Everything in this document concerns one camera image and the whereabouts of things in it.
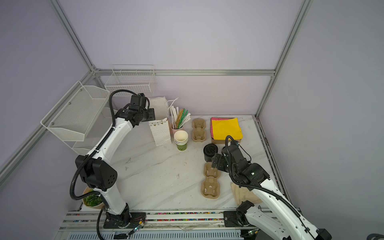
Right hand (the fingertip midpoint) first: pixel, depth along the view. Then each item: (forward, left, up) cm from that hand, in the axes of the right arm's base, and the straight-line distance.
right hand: (217, 160), depth 73 cm
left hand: (+25, +39, +7) cm, 47 cm away
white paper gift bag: (+22, +32, 0) cm, 39 cm away
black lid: (+11, +2, -8) cm, 14 cm away
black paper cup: (+10, +4, -17) cm, 20 cm away
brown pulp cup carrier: (+31, +9, -18) cm, 37 cm away
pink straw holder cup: (+26, +28, -11) cm, 39 cm away
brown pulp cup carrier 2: (-6, +3, -20) cm, 21 cm away
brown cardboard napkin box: (+26, -6, -20) cm, 33 cm away
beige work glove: (-10, -15, -21) cm, 28 cm away
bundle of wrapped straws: (+34, +22, -4) cm, 41 cm away
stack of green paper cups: (+22, +21, -11) cm, 32 cm away
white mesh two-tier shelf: (+18, +72, +12) cm, 75 cm away
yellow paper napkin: (+35, -8, -16) cm, 40 cm away
